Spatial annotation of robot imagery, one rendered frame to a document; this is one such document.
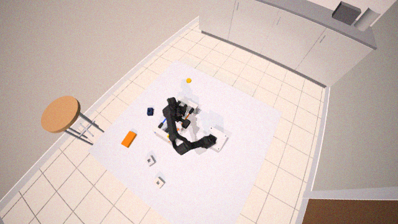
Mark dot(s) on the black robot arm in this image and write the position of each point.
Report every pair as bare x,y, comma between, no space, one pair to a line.
172,111

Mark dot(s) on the orange rectangular block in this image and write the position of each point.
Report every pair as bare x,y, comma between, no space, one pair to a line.
128,139

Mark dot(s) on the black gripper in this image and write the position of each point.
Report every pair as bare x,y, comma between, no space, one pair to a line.
185,123

